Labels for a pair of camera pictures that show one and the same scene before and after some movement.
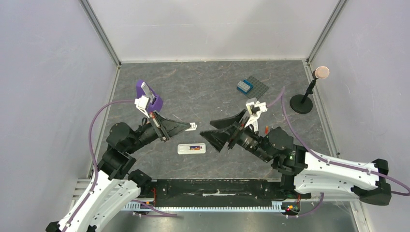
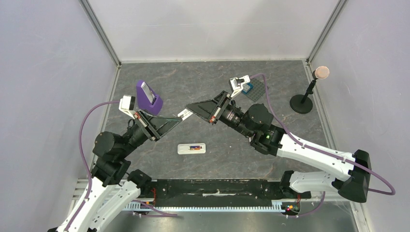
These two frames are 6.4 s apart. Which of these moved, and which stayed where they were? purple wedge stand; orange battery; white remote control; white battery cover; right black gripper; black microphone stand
Moved: right black gripper; white battery cover
Stayed: orange battery; purple wedge stand; black microphone stand; white remote control
